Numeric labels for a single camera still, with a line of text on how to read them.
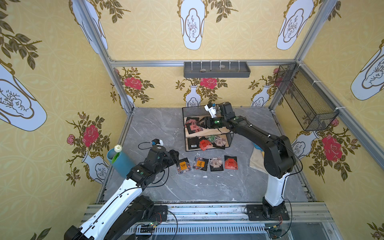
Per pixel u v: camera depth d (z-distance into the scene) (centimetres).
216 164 90
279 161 50
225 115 72
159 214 73
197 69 92
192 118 92
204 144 98
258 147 58
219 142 98
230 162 92
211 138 101
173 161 68
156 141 70
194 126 88
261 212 73
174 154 70
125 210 48
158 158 58
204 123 80
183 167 90
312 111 74
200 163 90
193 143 99
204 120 80
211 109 82
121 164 74
